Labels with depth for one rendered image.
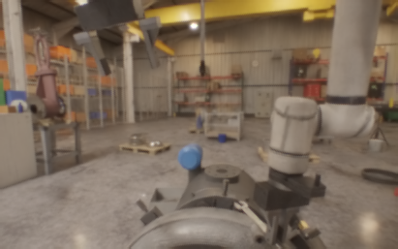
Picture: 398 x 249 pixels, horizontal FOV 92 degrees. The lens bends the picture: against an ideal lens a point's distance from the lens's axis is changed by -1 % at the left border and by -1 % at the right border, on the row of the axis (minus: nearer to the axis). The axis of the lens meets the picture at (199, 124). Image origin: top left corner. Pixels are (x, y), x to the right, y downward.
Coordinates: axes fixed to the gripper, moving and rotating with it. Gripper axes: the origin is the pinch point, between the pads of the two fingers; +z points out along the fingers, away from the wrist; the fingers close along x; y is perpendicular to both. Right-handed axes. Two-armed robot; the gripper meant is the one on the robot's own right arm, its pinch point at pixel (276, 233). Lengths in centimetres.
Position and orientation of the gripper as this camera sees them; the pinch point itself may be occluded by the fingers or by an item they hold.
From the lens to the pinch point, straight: 58.6
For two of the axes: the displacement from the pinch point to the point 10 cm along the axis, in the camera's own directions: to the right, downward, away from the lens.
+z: -0.8, 9.9, 1.3
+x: -9.5, -0.3, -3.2
